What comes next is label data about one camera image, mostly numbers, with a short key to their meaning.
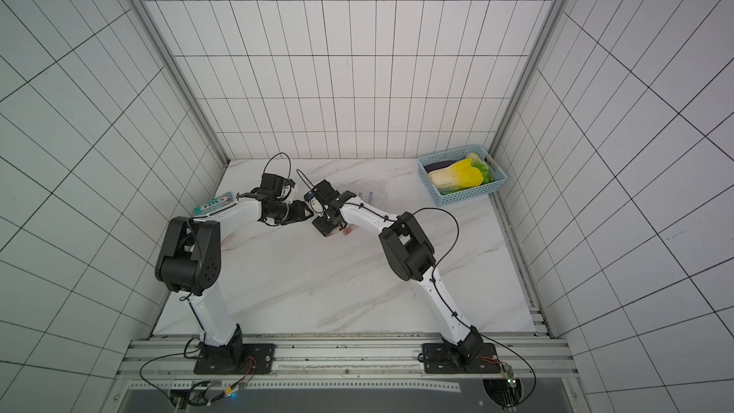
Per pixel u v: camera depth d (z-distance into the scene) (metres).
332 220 0.85
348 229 0.96
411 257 0.59
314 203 0.90
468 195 1.04
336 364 0.73
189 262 0.50
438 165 1.12
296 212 0.87
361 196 0.74
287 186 0.87
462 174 1.04
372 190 1.01
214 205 1.03
